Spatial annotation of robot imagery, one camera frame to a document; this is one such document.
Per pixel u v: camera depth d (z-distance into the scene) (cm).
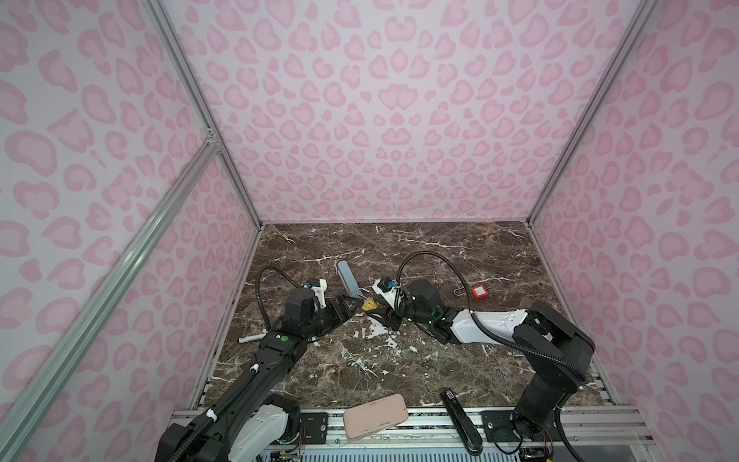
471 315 61
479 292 98
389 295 74
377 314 78
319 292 75
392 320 75
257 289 62
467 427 70
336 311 71
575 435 72
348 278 98
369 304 83
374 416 74
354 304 78
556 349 46
